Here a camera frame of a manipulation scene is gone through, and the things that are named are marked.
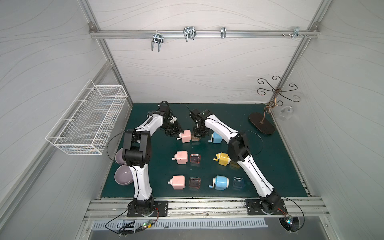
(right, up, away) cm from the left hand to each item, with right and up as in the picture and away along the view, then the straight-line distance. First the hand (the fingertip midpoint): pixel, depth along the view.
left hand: (182, 133), depth 94 cm
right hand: (+10, -3, +6) cm, 12 cm away
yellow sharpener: (+24, -14, -12) cm, 30 cm away
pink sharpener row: (0, -13, -10) cm, 16 cm away
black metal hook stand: (+55, +8, +14) cm, 58 cm away
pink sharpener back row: (+2, -3, 0) cm, 3 cm away
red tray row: (+8, -16, -4) cm, 18 cm away
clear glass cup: (+63, +13, -6) cm, 64 cm away
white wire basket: (-43, +7, -25) cm, 51 cm away
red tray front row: (+8, -26, -13) cm, 30 cm away
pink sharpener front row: (0, -23, -19) cm, 30 cm away
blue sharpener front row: (+21, -23, -20) cm, 37 cm away
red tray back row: (+8, -5, +4) cm, 10 cm away
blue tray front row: (+33, -27, -12) cm, 44 cm away
